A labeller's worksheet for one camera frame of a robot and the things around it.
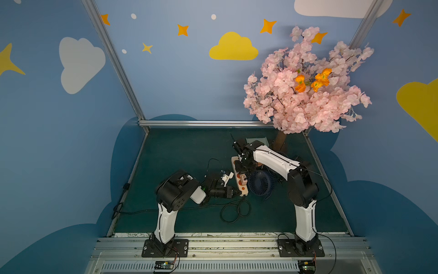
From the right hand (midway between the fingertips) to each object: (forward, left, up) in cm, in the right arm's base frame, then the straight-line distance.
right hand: (242, 172), depth 93 cm
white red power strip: (-9, -1, -3) cm, 9 cm away
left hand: (-10, 0, -3) cm, 10 cm away
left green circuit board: (-44, +33, -6) cm, 56 cm away
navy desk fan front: (-8, -8, +3) cm, 12 cm away
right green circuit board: (-41, -28, -7) cm, 50 cm away
